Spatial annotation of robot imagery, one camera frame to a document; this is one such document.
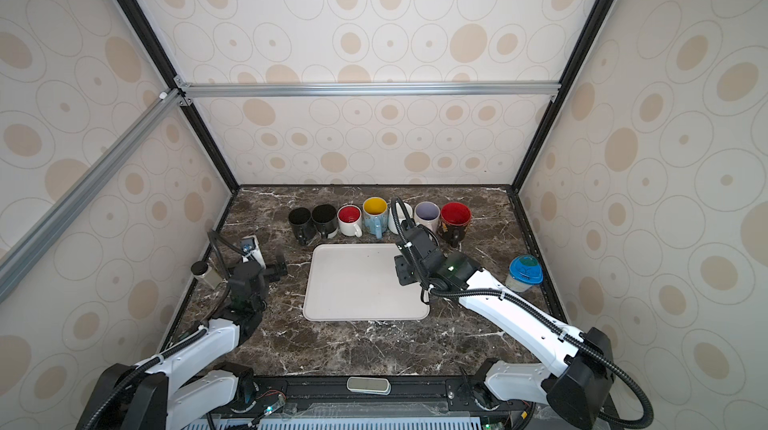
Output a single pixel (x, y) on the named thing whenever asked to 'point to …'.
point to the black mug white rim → (304, 228)
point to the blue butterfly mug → (375, 215)
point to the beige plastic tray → (358, 282)
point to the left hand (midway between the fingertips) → (271, 245)
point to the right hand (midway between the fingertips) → (407, 261)
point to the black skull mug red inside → (454, 220)
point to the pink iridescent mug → (428, 214)
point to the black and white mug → (325, 220)
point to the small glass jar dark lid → (202, 271)
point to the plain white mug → (349, 217)
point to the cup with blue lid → (525, 271)
